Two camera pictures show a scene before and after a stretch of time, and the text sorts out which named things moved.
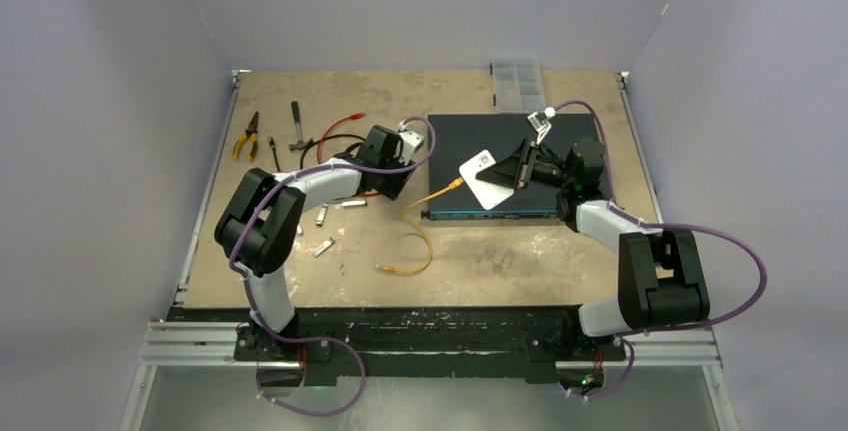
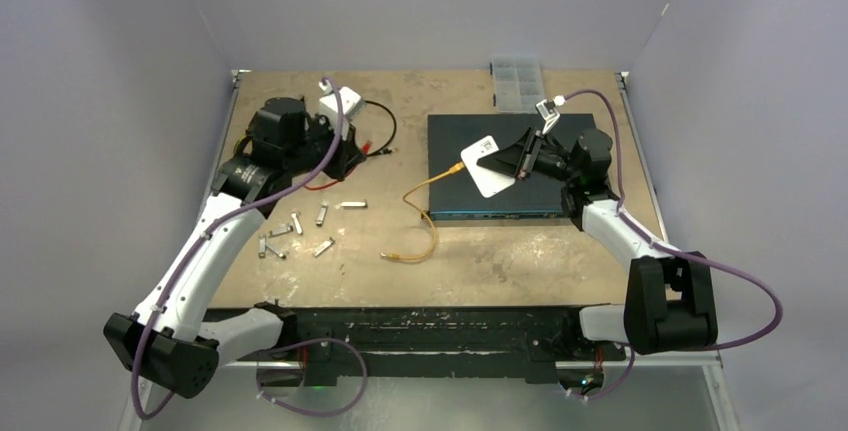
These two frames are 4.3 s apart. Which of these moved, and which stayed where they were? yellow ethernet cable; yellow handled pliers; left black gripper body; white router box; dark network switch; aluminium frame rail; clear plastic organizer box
Moved: white router box; yellow ethernet cable; left black gripper body
Stayed: yellow handled pliers; dark network switch; aluminium frame rail; clear plastic organizer box
